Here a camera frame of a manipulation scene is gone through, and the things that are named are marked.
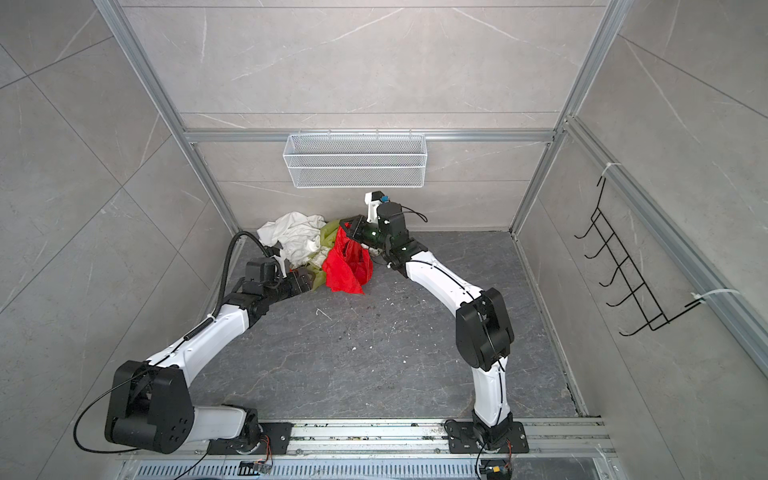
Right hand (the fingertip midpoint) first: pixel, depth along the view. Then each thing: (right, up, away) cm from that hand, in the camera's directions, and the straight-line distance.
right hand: (337, 220), depth 81 cm
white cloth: (-19, -2, +29) cm, 35 cm away
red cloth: (+2, -13, +8) cm, 15 cm away
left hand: (-11, -14, +7) cm, 19 cm away
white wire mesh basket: (+2, +23, +20) cm, 30 cm away
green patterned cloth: (-6, -2, +14) cm, 15 cm away
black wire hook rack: (+71, -21, -18) cm, 76 cm away
